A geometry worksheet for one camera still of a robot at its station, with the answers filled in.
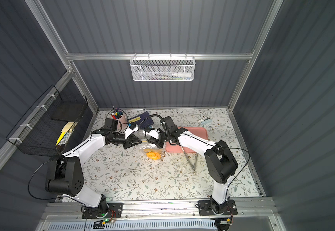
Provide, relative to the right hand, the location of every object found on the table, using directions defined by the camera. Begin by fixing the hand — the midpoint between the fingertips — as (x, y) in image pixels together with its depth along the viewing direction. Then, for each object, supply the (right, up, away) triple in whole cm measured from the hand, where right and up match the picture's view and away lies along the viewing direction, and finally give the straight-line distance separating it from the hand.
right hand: (151, 139), depth 85 cm
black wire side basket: (-52, +7, -12) cm, 53 cm away
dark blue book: (-10, +11, +27) cm, 31 cm away
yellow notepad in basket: (-37, +5, -20) cm, 42 cm away
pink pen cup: (-26, +15, +14) cm, 33 cm away
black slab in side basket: (-48, +16, -2) cm, 51 cm away
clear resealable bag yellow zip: (0, -9, +6) cm, 11 cm away
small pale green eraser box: (+38, +11, +26) cm, 47 cm away
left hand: (-6, -2, 0) cm, 7 cm away
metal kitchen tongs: (+25, -18, +2) cm, 31 cm away
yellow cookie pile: (0, -11, +6) cm, 13 cm away
